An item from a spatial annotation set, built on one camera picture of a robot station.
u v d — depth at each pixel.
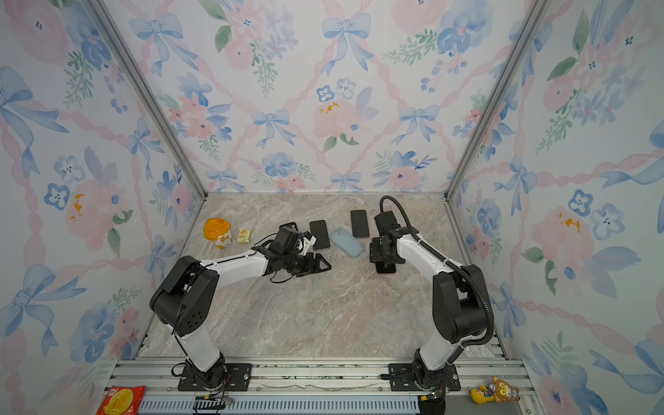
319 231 1.09
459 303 0.46
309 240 0.86
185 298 0.48
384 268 0.90
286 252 0.76
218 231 0.95
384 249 0.79
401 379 0.73
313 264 0.81
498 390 0.70
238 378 0.75
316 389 0.73
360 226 1.11
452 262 0.50
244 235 1.04
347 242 1.04
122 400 0.69
